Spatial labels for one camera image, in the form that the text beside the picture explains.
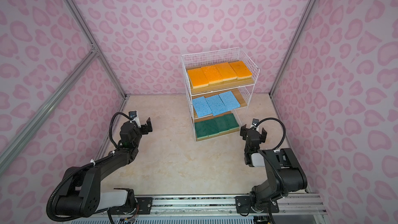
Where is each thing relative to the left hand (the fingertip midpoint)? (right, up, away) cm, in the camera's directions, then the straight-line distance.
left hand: (142, 116), depth 87 cm
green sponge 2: (+40, -8, +11) cm, 42 cm away
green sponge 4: (+49, -5, +13) cm, 51 cm away
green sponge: (+35, -9, +10) cm, 37 cm away
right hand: (+65, -5, +4) cm, 65 cm away
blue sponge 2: (+41, +6, -7) cm, 42 cm away
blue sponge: (+34, +5, -8) cm, 35 cm away
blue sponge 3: (+48, +9, -5) cm, 49 cm away
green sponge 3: (+42, -7, +12) cm, 44 cm away
